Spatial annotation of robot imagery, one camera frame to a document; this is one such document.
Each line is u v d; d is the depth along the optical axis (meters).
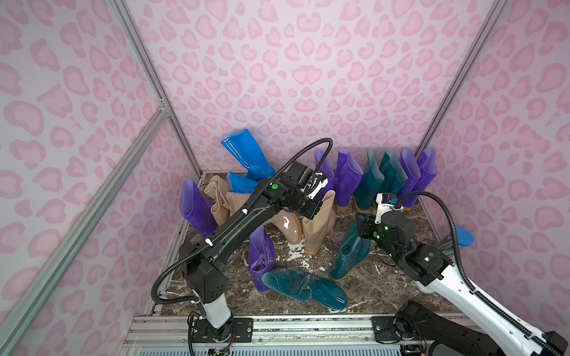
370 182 0.84
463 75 0.83
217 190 0.80
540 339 0.38
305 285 0.59
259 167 0.99
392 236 0.52
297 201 0.61
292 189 0.56
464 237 0.74
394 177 0.83
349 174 0.86
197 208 0.76
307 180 0.59
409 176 0.82
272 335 0.73
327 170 0.91
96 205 0.59
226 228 0.46
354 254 0.83
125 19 0.70
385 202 0.61
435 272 0.47
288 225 0.88
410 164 0.91
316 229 0.76
